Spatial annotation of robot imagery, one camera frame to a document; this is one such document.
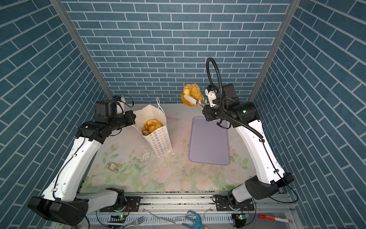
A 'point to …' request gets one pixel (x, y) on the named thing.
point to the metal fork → (140, 220)
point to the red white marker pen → (275, 218)
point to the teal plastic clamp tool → (198, 224)
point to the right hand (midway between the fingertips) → (204, 108)
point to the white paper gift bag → (160, 140)
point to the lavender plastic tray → (209, 142)
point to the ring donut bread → (150, 122)
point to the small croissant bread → (145, 132)
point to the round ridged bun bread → (153, 128)
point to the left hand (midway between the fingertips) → (137, 114)
